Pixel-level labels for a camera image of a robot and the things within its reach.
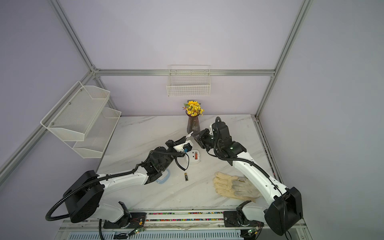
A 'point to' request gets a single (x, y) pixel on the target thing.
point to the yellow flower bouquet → (193, 108)
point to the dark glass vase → (193, 123)
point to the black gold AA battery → (186, 177)
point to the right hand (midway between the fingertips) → (193, 138)
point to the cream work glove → (236, 186)
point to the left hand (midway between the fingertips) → (182, 136)
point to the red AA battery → (196, 155)
